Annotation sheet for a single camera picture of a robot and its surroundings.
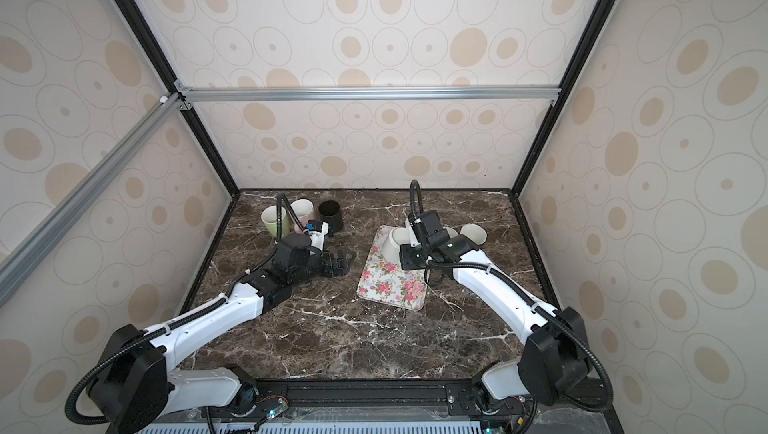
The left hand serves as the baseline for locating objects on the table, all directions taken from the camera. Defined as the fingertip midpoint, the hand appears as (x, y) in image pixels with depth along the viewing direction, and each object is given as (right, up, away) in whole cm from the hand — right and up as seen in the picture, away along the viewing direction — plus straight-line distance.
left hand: (351, 251), depth 80 cm
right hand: (+15, -2, +2) cm, 15 cm away
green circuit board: (-17, -37, -9) cm, 42 cm away
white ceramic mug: (+10, +3, +3) cm, 11 cm away
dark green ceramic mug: (+38, +4, +15) cm, 41 cm away
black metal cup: (-10, +11, +22) cm, 27 cm away
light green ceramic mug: (-31, +9, +21) cm, 38 cm away
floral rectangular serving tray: (+8, -11, +14) cm, 20 cm away
